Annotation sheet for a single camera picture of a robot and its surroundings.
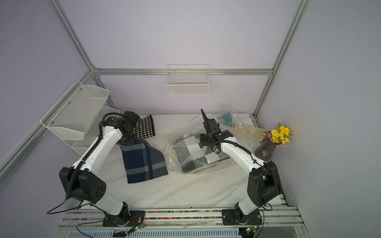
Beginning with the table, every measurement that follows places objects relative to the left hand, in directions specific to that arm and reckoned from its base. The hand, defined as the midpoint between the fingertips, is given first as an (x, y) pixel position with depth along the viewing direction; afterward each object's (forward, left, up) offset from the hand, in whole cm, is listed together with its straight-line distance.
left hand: (120, 144), depth 78 cm
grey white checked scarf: (-4, -38, -6) cm, 39 cm away
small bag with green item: (+35, -65, -13) cm, 75 cm away
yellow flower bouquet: (+2, -85, +5) cm, 85 cm away
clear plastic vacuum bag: (+1, -24, -18) cm, 30 cm away
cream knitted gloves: (+26, -75, -20) cm, 82 cm away
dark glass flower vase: (+2, -83, -11) cm, 84 cm away
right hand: (+7, -47, -7) cm, 48 cm away
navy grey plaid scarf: (-3, -9, -13) cm, 17 cm away
